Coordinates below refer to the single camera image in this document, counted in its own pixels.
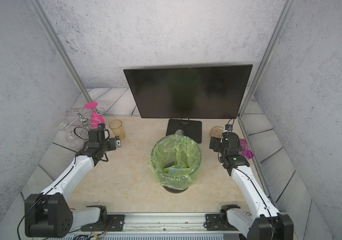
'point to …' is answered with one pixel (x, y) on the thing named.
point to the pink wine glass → (96, 119)
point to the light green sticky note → (186, 171)
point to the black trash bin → (176, 160)
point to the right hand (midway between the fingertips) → (222, 138)
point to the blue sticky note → (174, 171)
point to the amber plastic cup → (116, 125)
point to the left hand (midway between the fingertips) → (113, 139)
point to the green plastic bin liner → (175, 151)
